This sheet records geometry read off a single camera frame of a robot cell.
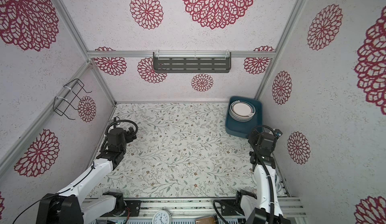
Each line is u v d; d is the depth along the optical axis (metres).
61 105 0.73
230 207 0.65
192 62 0.97
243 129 1.00
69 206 0.41
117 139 0.63
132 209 0.74
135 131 0.71
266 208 0.41
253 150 0.59
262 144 0.61
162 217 0.69
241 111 1.09
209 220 0.67
